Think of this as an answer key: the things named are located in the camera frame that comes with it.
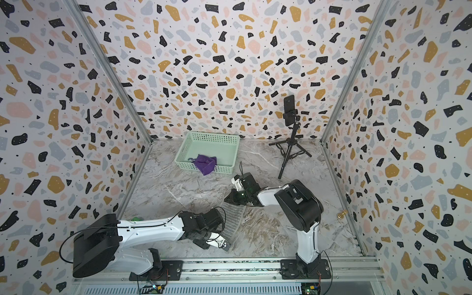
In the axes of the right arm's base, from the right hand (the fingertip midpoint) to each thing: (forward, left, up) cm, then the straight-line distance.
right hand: (224, 200), depth 91 cm
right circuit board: (-34, -37, -5) cm, 51 cm away
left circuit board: (-36, +24, -4) cm, 44 cm away
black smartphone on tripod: (+34, -32, +29) cm, 55 cm away
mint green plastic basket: (+38, +5, -2) cm, 38 cm away
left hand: (-15, +2, -2) cm, 15 cm away
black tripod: (+27, -35, +10) cm, 45 cm away
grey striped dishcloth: (-6, -5, -3) cm, 8 cm away
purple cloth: (+22, +14, +2) cm, 26 cm away
